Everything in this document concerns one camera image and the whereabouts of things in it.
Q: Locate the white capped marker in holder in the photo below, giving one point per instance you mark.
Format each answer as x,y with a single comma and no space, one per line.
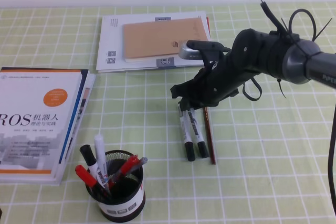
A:
101,159

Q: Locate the black zip tie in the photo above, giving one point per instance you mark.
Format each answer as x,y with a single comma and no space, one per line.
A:
273,22

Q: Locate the ROS robotics textbook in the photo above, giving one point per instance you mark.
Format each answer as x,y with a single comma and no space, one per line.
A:
34,119

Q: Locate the black capped marker upright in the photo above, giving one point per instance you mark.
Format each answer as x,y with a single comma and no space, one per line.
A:
91,161

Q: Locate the black capped marker low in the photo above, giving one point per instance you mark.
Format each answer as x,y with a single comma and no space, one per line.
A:
193,123

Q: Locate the black mesh pen holder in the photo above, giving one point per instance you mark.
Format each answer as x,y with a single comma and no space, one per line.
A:
128,195

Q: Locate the black white marker on table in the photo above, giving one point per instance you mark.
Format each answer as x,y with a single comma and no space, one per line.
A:
188,143

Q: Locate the red brown pencil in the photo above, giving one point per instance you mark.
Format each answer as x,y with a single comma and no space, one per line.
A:
209,136

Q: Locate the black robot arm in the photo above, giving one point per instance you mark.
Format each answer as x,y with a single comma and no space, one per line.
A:
285,57

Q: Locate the brown kraft notebook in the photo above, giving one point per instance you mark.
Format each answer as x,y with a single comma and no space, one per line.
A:
161,38

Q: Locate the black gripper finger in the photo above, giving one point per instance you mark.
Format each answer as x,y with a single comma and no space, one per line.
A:
186,104

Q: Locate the white book under notebook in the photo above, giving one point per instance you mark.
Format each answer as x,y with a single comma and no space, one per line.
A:
110,52

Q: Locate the grey gel pen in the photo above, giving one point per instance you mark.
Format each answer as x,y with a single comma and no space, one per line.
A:
143,161

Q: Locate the book under ROS textbook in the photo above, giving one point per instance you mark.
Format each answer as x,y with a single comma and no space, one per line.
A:
78,119

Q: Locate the red capped marker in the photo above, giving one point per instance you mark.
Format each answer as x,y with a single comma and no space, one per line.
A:
91,182

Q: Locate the red gel pen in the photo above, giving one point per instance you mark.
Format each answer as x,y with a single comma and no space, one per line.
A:
123,170

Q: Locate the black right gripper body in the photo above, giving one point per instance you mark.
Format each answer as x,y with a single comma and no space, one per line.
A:
225,69

